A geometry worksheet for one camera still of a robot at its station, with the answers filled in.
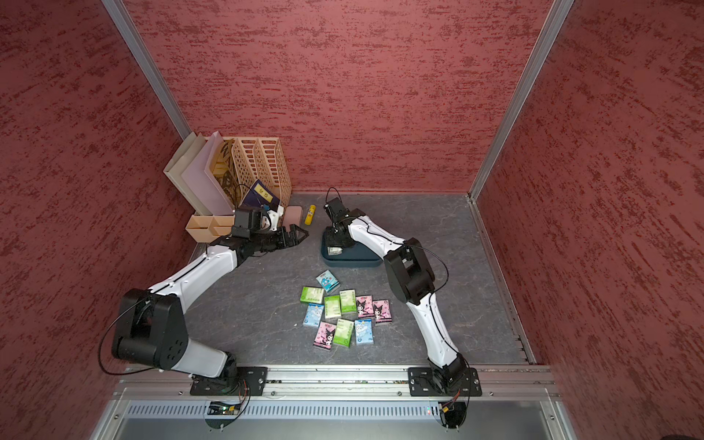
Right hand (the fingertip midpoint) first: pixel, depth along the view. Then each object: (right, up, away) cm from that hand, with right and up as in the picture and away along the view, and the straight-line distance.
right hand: (335, 244), depth 99 cm
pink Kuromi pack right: (+17, -20, -14) cm, 29 cm away
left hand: (-11, +3, -12) cm, 17 cm away
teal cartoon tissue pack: (-2, -12, -7) cm, 14 cm away
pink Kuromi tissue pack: (+11, -18, -14) cm, 26 cm away
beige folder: (-51, +27, -12) cm, 59 cm away
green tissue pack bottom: (+4, -25, -18) cm, 31 cm away
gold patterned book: (-42, +27, 0) cm, 49 cm away
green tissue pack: (-7, -16, -10) cm, 20 cm away
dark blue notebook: (-30, +19, +5) cm, 36 cm away
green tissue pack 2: (0, -18, -14) cm, 23 cm away
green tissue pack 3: (+6, -17, -12) cm, 22 cm away
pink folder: (-46, +22, -6) cm, 52 cm away
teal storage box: (+8, -4, 0) cm, 9 cm away
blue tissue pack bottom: (+11, -25, -18) cm, 33 cm away
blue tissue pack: (-6, -21, -15) cm, 26 cm away
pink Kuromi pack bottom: (-1, -25, -18) cm, 31 cm away
